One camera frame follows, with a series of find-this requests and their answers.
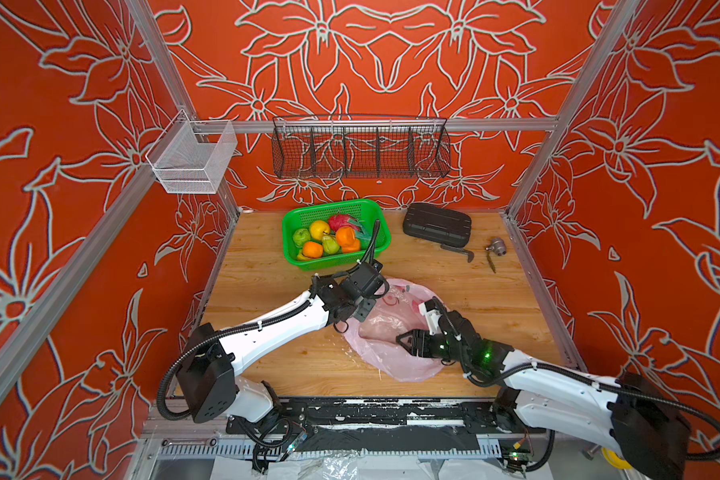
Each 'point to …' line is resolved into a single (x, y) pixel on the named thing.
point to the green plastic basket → (366, 212)
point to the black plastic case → (437, 224)
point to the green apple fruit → (300, 236)
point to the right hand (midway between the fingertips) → (397, 342)
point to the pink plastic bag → (372, 342)
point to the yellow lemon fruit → (318, 229)
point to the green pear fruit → (330, 245)
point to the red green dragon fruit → (343, 220)
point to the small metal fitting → (498, 245)
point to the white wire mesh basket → (190, 156)
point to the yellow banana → (302, 257)
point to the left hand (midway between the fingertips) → (360, 293)
